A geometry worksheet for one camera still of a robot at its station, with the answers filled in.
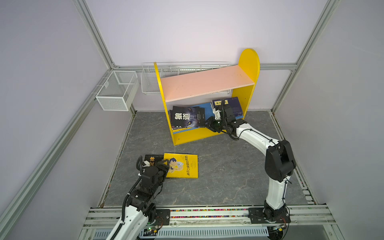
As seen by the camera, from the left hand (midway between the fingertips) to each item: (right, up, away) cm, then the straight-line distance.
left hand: (169, 164), depth 81 cm
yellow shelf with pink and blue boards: (+23, +40, +39) cm, 60 cm away
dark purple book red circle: (+2, +20, +8) cm, 22 cm away
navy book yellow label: (+40, +36, +18) cm, 57 cm away
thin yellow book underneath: (+6, -2, +6) cm, 9 cm away
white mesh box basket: (-36, +43, +14) cm, 57 cm away
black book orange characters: (-12, +1, +10) cm, 15 cm away
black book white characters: (+7, +27, +11) cm, 30 cm away
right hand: (+19, +22, +8) cm, 30 cm away
